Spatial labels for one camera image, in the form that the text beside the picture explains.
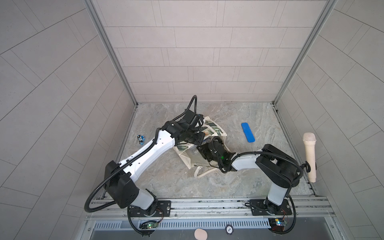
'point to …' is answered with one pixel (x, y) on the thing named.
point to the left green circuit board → (148, 224)
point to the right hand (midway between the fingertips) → (195, 148)
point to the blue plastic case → (248, 132)
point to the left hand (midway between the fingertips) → (205, 139)
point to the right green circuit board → (277, 224)
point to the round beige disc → (200, 234)
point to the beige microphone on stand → (310, 138)
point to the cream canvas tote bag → (189, 152)
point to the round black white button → (229, 229)
